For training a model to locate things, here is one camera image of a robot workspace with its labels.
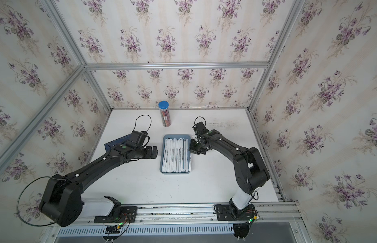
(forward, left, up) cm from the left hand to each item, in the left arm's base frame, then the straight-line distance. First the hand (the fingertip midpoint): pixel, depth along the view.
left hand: (153, 153), depth 86 cm
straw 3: (+2, -9, -7) cm, 12 cm away
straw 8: (+2, -18, -8) cm, 20 cm away
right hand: (+2, -23, -1) cm, 23 cm away
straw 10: (-5, -21, -1) cm, 22 cm away
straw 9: (+2, -20, -7) cm, 21 cm away
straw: (-4, -6, -7) cm, 11 cm away
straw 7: (+2, -16, -7) cm, 18 cm away
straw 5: (+2, -13, -7) cm, 15 cm away
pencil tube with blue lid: (+27, -5, +11) cm, 29 cm away
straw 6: (+2, -14, -8) cm, 16 cm away
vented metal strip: (-36, -15, -9) cm, 40 cm away
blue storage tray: (+10, -4, -8) cm, 13 cm away
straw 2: (+2, -7, -7) cm, 11 cm away
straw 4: (+2, -11, -7) cm, 13 cm away
